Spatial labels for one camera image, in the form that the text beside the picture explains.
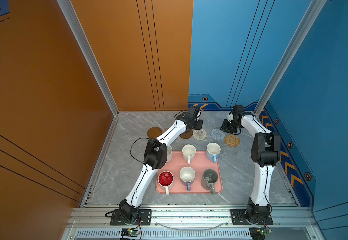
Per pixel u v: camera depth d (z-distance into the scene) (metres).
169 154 0.86
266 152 0.58
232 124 0.88
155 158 0.64
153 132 1.09
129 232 0.71
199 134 1.05
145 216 0.74
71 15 0.72
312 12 0.71
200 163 0.91
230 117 0.97
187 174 0.87
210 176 0.79
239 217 0.72
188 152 0.95
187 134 1.05
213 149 0.92
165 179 0.83
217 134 1.05
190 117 0.80
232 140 1.03
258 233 0.70
